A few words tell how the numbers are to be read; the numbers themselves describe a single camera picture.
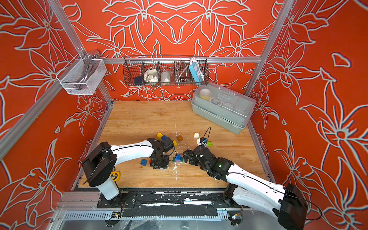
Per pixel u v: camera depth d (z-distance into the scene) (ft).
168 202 2.40
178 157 2.80
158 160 2.35
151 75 3.04
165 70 3.29
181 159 2.80
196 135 3.20
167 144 2.32
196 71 2.87
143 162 2.80
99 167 1.46
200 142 2.35
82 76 2.73
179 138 3.13
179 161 2.81
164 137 3.18
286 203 1.32
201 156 1.85
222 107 2.96
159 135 3.20
